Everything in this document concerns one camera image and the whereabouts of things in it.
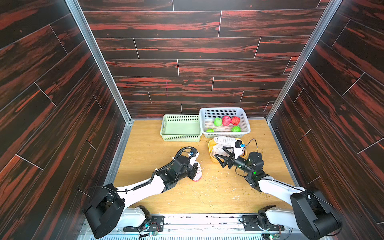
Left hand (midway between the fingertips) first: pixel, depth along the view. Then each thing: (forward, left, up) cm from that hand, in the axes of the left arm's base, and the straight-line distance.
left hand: (198, 164), depth 82 cm
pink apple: (+40, -22, -4) cm, 45 cm away
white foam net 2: (+12, -13, -2) cm, 17 cm away
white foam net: (+17, -17, 0) cm, 24 cm away
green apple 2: (+31, -27, -4) cm, 42 cm away
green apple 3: (+29, -9, -4) cm, 31 cm away
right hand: (+7, -13, +6) cm, 16 cm away
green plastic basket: (+36, +13, -9) cm, 39 cm away
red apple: (+40, -28, -5) cm, 49 cm away
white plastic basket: (+48, -7, -7) cm, 49 cm away
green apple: (+39, -15, -5) cm, 43 cm away
